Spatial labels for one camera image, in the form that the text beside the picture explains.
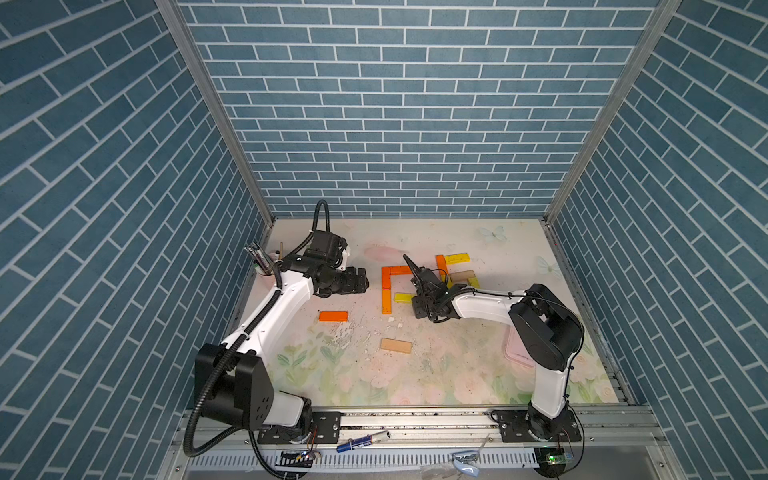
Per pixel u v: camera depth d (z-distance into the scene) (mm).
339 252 708
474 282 1016
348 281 735
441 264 1079
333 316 937
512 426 737
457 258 1081
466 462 684
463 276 1042
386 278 1023
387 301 978
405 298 985
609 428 753
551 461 703
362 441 707
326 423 742
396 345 871
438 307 693
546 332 503
